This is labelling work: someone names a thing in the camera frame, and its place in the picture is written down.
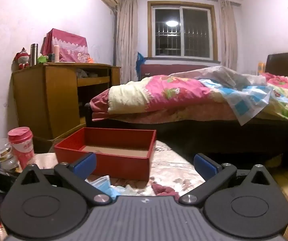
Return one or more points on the yellow packet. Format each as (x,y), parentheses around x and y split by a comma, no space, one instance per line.
(261,68)

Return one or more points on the blue checked sheet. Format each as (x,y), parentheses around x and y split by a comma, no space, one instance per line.
(249,100)

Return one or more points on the orange small item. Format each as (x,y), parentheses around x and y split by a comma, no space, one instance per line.
(90,60)

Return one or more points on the pink printed quilt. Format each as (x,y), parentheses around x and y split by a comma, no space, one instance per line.
(174,93)

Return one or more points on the grey cloth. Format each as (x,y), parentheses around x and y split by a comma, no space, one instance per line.
(82,73)

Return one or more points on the pale pink bottle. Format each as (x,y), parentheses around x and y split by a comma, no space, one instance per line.
(56,54)

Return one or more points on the pink floral bed sheet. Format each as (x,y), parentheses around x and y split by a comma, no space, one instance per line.
(184,114)

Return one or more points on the pink cloth dust cover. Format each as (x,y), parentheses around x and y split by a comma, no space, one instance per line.
(66,45)

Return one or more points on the blue bag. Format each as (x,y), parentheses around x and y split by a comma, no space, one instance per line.
(141,61)

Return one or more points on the dark red knit sock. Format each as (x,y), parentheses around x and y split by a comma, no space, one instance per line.
(165,192)

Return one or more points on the glass jar gold label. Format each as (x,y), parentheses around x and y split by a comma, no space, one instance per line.
(1,153)

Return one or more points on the red snowman plush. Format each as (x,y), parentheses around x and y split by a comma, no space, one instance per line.
(23,59)

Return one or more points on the beige curtain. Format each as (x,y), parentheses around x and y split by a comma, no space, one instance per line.
(227,35)
(126,40)

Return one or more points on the steel thermos flask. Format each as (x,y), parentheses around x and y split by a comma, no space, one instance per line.
(34,54)

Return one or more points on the wooden desk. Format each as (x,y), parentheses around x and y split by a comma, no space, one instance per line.
(41,98)

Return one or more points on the red cardboard box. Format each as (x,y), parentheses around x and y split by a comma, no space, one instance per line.
(123,167)

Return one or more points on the wood framed window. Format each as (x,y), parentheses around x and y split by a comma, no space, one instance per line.
(184,30)

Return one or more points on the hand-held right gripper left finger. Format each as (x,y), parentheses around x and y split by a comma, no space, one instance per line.
(85,167)

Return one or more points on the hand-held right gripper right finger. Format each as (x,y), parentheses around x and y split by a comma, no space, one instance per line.
(204,167)

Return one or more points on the pink lidded paper cup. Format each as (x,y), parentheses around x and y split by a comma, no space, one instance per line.
(21,145)

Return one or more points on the pale floral sheet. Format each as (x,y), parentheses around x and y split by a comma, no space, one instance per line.
(216,76)

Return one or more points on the dark cup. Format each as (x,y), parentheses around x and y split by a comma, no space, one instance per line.
(51,57)

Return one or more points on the maroon upholstered furniture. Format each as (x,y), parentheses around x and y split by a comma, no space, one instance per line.
(169,70)

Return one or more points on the bed with colourful quilt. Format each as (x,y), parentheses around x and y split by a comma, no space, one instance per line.
(209,136)

